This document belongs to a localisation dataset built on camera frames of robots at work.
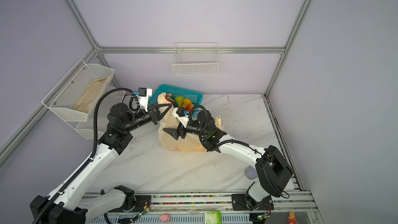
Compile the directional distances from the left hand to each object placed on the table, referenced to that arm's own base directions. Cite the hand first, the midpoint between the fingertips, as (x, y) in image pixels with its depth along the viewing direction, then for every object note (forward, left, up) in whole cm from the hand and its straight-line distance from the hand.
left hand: (171, 106), depth 64 cm
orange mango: (+33, -1, -33) cm, 46 cm away
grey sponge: (-16, -40, -35) cm, 55 cm away
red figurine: (-36, -54, -34) cm, 73 cm away
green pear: (+33, +3, -31) cm, 45 cm away
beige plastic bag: (-6, -6, -22) cm, 24 cm away
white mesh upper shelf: (+15, +53, -8) cm, 55 cm away
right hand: (-2, +3, -8) cm, 9 cm away
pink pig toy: (-36, +3, -36) cm, 51 cm away
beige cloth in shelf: (+9, +46, -8) cm, 47 cm away
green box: (-36, -18, -35) cm, 53 cm away
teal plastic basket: (+35, -8, -32) cm, 48 cm away
